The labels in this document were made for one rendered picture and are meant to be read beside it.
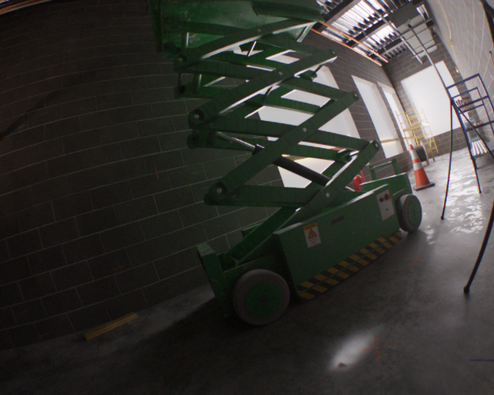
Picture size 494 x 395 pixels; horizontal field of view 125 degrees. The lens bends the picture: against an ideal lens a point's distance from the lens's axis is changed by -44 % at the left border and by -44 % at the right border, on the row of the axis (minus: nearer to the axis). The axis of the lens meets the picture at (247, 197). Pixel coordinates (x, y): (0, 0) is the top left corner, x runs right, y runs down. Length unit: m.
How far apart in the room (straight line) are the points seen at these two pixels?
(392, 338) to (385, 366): 0.14
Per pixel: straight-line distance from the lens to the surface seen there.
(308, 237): 1.23
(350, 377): 0.85
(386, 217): 1.73
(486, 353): 0.88
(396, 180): 2.15
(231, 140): 1.57
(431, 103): 10.54
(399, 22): 6.63
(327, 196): 1.51
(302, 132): 1.54
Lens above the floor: 0.65
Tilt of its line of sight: 1 degrees up
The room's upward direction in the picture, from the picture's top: 18 degrees counter-clockwise
